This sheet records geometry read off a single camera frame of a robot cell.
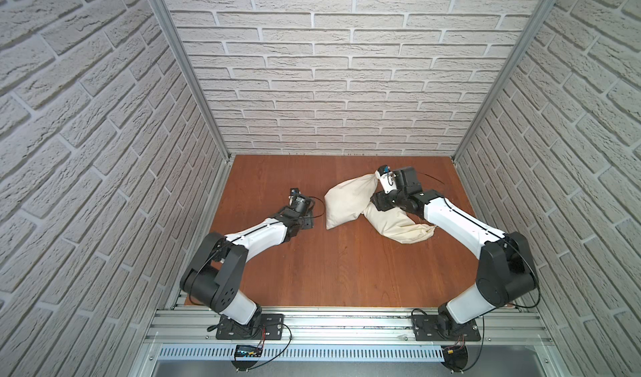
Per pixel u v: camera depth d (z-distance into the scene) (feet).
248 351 2.35
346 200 3.16
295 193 2.67
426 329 2.38
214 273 1.45
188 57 2.85
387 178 2.49
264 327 2.38
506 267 1.45
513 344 2.38
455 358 2.28
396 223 2.87
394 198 2.48
